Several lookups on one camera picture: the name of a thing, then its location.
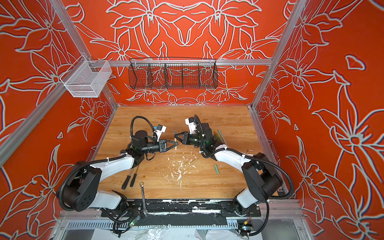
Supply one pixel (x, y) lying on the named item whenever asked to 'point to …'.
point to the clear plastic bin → (86, 78)
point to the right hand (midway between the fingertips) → (172, 137)
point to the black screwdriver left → (124, 185)
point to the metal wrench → (145, 211)
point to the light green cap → (217, 170)
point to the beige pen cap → (194, 160)
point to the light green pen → (223, 137)
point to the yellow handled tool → (250, 150)
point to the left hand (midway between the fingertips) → (176, 144)
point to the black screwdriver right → (134, 178)
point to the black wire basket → (173, 73)
